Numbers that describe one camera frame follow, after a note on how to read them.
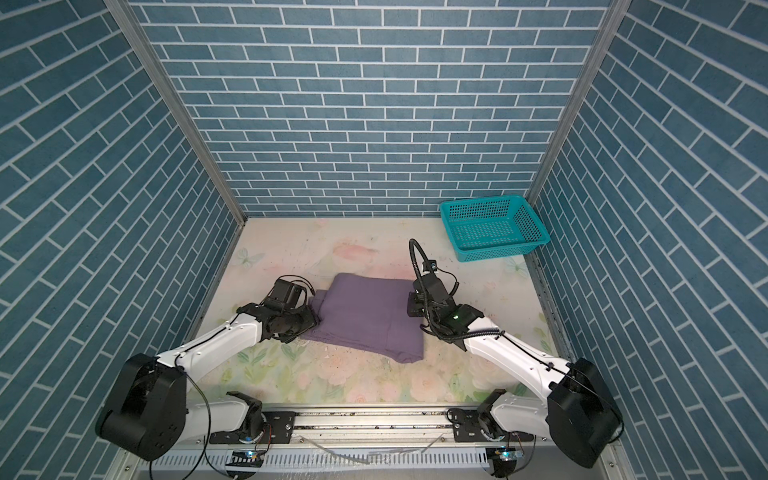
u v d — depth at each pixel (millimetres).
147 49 759
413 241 655
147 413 414
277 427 727
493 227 1195
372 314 909
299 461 769
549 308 1019
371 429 753
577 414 405
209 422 423
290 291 708
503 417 612
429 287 608
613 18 716
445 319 615
